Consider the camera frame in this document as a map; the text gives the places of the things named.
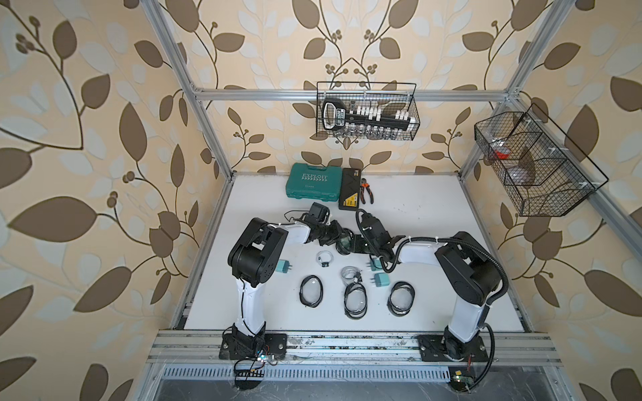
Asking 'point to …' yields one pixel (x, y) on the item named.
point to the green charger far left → (283, 266)
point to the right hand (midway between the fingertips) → (351, 242)
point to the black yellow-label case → (350, 189)
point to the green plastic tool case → (314, 181)
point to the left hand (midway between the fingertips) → (344, 233)
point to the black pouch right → (392, 309)
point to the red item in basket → (501, 150)
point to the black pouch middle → (355, 301)
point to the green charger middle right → (375, 265)
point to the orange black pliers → (364, 185)
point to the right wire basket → (542, 172)
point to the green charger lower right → (381, 279)
